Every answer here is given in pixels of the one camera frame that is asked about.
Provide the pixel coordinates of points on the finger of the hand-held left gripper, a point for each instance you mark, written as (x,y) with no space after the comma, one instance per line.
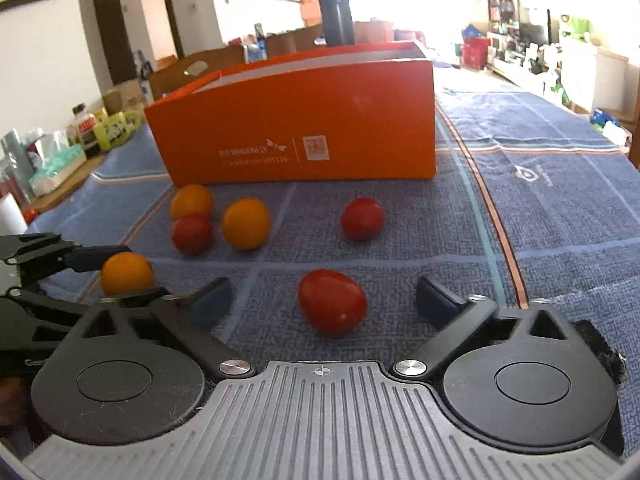
(45,312)
(95,257)

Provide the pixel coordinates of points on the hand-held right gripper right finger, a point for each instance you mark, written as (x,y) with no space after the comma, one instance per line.
(435,301)

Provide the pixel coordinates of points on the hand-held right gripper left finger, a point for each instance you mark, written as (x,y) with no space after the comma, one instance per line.
(212,301)

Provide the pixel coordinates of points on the small orange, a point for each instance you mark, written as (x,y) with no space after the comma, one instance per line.
(192,199)
(127,274)
(246,224)

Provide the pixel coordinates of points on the large red tomato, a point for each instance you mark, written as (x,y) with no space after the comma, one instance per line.
(332,302)

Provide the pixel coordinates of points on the orange cardboard box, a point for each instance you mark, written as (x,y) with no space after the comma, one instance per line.
(300,110)

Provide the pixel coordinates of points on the wooden cutting board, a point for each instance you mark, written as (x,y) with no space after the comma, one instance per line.
(70,188)

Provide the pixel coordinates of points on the small red round object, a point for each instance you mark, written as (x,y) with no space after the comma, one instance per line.
(30,215)

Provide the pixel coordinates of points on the white paper roll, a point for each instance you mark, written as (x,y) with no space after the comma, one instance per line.
(10,215)

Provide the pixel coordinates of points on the green patterned tissue box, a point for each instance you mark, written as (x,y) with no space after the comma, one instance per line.
(55,170)

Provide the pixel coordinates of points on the black cap sauce bottle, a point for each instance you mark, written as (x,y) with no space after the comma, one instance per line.
(86,132)

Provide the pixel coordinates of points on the silver foil bag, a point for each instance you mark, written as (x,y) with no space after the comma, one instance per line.
(15,160)

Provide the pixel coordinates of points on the yellow-green panda mug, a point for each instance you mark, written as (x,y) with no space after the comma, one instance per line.
(112,132)

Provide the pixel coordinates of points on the blue patterned tablecloth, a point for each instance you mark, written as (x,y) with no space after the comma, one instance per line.
(550,220)

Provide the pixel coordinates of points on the brown cardboard box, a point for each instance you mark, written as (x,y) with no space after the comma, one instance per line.
(125,97)

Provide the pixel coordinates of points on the red plastic basket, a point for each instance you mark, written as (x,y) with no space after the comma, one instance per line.
(476,52)

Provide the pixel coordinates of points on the white cabinet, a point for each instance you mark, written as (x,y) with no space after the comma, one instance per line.
(595,77)

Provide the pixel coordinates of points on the dark television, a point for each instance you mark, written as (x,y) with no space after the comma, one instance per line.
(534,27)

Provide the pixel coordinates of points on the dark thermos bottle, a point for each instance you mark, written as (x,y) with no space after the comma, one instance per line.
(337,12)

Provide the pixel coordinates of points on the tall dark bookshelf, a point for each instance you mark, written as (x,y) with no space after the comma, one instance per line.
(500,2)

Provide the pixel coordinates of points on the stacked orange cartons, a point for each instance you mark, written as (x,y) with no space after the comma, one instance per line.
(309,2)

